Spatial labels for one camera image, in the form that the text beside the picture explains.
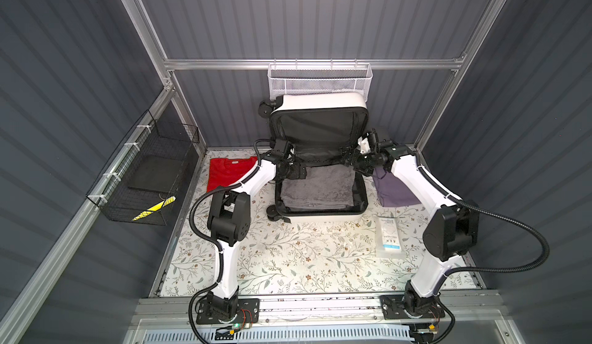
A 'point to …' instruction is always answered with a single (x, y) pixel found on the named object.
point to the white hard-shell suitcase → (294, 116)
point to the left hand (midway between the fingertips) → (297, 172)
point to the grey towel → (327, 187)
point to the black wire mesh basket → (139, 184)
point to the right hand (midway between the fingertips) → (347, 164)
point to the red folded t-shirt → (223, 172)
